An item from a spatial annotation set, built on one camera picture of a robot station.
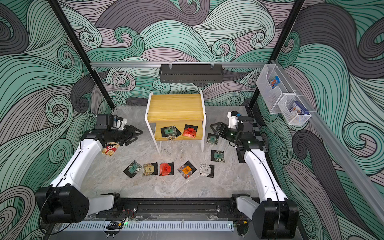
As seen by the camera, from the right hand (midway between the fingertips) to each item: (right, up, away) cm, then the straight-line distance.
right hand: (217, 127), depth 78 cm
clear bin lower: (+33, +5, -11) cm, 35 cm away
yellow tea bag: (-38, -26, +9) cm, 47 cm away
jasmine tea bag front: (+1, -9, +22) cm, 24 cm away
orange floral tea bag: (-16, -26, +9) cm, 32 cm away
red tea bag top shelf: (-28, -26, +8) cm, 39 cm away
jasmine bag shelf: (-49, -26, +9) cm, 56 cm away
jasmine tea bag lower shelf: (-26, -3, +5) cm, 26 cm away
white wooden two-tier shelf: (-24, +5, -5) cm, 25 cm away
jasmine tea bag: (+3, -19, +14) cm, 24 cm away
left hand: (-41, -3, 0) cm, 41 cm away
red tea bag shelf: (-14, -2, +8) cm, 16 cm away
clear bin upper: (+32, +18, +5) cm, 37 cm away
